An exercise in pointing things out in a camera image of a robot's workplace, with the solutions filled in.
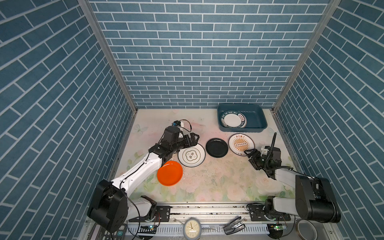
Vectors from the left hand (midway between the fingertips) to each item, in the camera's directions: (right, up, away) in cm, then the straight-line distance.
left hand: (194, 138), depth 81 cm
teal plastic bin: (+46, +8, +31) cm, 56 cm away
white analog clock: (0, -40, -15) cm, 42 cm away
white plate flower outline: (-2, -13, +12) cm, 18 cm away
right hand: (+32, -10, +10) cm, 35 cm away
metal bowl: (+53, -42, -12) cm, 69 cm away
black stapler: (+19, -40, -13) cm, 46 cm away
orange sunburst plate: (+30, -6, +19) cm, 36 cm away
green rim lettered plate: (+29, +11, +31) cm, 44 cm away
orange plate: (-14, -21, +5) cm, 26 cm away
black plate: (+14, -8, +15) cm, 22 cm away
